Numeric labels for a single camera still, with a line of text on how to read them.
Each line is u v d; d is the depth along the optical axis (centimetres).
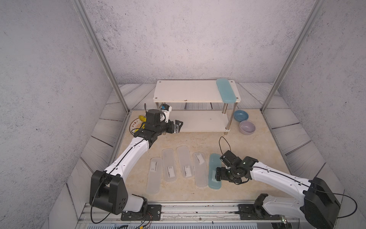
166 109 71
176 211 75
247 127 105
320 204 40
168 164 89
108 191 41
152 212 73
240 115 115
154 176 85
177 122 73
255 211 65
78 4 69
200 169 89
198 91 85
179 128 77
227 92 84
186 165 89
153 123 62
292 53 87
